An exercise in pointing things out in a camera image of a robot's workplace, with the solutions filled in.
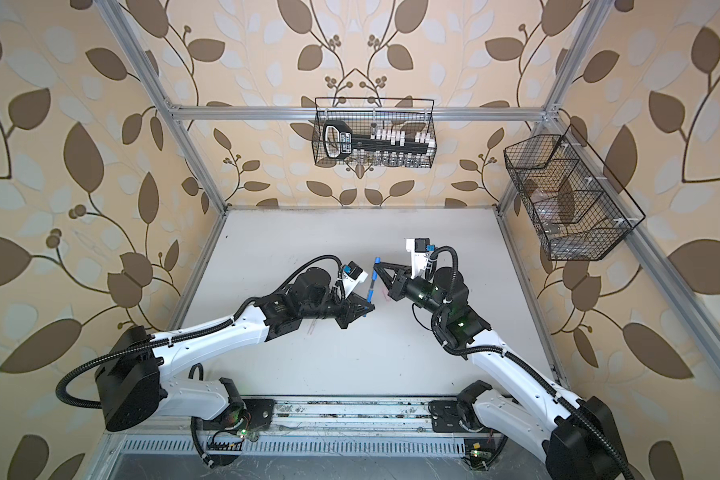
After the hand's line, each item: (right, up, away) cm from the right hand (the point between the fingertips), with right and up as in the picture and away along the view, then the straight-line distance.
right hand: (376, 270), depth 70 cm
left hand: (-1, -9, +4) cm, 9 cm away
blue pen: (-1, -6, +3) cm, 7 cm away
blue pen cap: (0, -1, +1) cm, 2 cm away
